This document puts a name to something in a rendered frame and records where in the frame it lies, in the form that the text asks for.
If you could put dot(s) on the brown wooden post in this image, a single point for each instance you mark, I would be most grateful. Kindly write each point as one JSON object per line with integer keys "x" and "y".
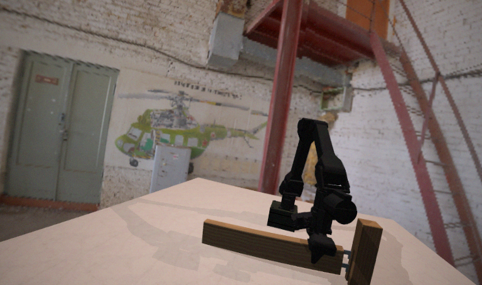
{"x": 364, "y": 252}

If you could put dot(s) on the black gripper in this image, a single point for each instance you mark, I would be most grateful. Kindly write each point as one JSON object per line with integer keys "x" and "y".
{"x": 319, "y": 243}

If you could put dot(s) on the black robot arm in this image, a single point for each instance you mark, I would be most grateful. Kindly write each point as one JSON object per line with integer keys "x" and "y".
{"x": 329, "y": 173}

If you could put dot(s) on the brown wooden rail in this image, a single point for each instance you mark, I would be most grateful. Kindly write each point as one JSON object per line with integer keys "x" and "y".
{"x": 273, "y": 247}

